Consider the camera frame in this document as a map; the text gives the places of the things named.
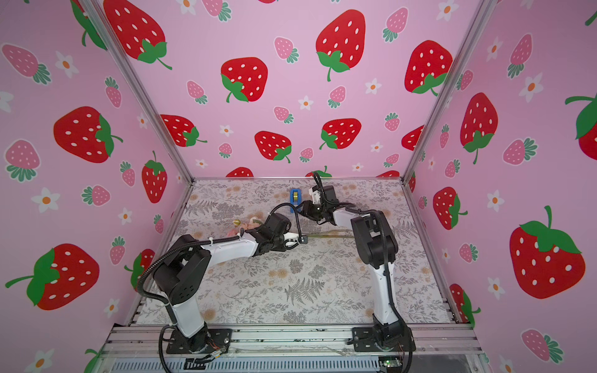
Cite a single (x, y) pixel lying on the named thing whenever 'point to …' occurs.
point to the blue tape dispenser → (295, 198)
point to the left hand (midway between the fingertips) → (287, 230)
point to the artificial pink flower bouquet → (237, 227)
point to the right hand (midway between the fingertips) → (293, 212)
